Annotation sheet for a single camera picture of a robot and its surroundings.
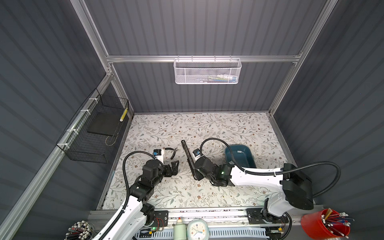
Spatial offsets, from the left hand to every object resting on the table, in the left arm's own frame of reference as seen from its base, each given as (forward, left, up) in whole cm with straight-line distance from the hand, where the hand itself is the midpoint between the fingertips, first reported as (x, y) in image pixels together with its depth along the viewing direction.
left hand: (171, 162), depth 81 cm
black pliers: (+15, 0, -12) cm, 19 cm away
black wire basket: (+9, +39, +16) cm, 43 cm away
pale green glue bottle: (-31, -4, -4) cm, 31 cm away
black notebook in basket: (+17, +35, +14) cm, 41 cm away
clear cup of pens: (-29, +33, +5) cm, 44 cm away
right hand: (-3, -13, -2) cm, 14 cm away
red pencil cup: (-33, -64, +4) cm, 72 cm away
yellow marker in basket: (+20, +26, +15) cm, 36 cm away
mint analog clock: (-30, -12, -9) cm, 34 cm away
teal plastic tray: (+8, -45, -11) cm, 47 cm away
